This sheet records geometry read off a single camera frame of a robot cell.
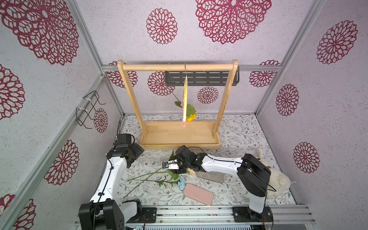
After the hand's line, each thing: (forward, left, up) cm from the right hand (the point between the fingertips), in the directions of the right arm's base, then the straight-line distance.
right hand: (170, 161), depth 85 cm
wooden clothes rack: (+28, -25, -9) cm, 38 cm away
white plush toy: (-11, -59, +1) cm, 60 cm away
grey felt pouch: (-6, -25, -5) cm, 27 cm away
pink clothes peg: (+34, -7, -4) cm, 35 cm away
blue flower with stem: (-11, -7, -3) cm, 13 cm away
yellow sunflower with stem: (+25, -12, +18) cm, 33 cm away
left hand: (+2, +19, +5) cm, 20 cm away
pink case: (-16, -16, -6) cm, 24 cm away
